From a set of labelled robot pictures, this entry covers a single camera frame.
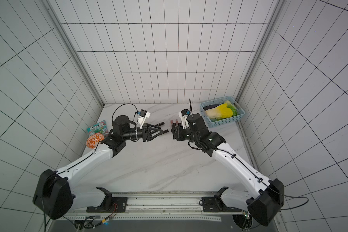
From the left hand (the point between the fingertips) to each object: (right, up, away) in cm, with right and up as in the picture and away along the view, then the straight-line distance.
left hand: (159, 132), depth 72 cm
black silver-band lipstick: (+7, +2, +26) cm, 27 cm away
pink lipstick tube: (+6, +4, +26) cm, 27 cm away
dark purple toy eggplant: (+36, +16, +41) cm, 57 cm away
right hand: (+4, 0, 0) cm, 4 cm away
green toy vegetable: (+52, +15, +35) cm, 64 cm away
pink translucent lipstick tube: (+9, +5, +25) cm, 27 cm away
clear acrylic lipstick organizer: (+8, +3, 0) cm, 9 cm away
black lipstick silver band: (-2, +3, +33) cm, 34 cm away
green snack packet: (-46, -1, +29) cm, 54 cm away
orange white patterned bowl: (-48, -8, +23) cm, 54 cm away
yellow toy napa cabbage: (+42, +11, +32) cm, 54 cm away
